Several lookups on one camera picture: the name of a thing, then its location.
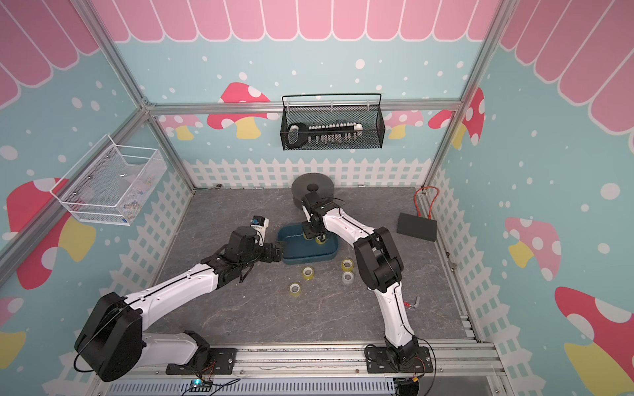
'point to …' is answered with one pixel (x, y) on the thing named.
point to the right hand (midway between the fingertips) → (312, 229)
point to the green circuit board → (200, 385)
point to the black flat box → (417, 226)
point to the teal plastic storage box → (296, 250)
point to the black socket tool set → (299, 134)
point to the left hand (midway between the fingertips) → (275, 245)
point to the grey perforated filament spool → (308, 182)
